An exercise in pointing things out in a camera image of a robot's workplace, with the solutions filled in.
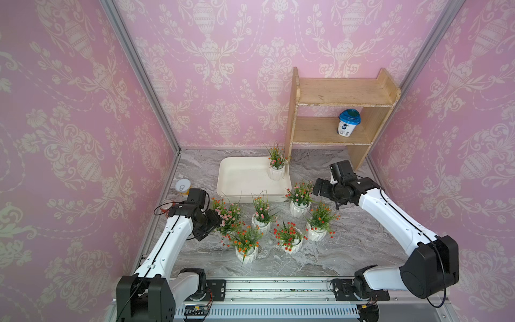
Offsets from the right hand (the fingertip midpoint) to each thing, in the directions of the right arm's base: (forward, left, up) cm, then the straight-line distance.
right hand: (323, 190), depth 84 cm
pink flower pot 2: (-10, +26, 0) cm, 28 cm away
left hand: (-11, +45, -7) cm, 47 cm away
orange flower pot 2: (-20, +32, -2) cm, 38 cm away
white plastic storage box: (+19, +37, -14) cm, 44 cm away
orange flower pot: (-12, +4, -3) cm, 13 cm away
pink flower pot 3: (-9, +39, +1) cm, 40 cm away
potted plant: (+19, +17, -3) cm, 26 cm away
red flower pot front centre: (-18, +16, -2) cm, 25 cm away
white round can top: (+12, +64, -8) cm, 66 cm away
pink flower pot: (-3, +10, -2) cm, 10 cm away
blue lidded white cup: (+28, -16, +14) cm, 36 cm away
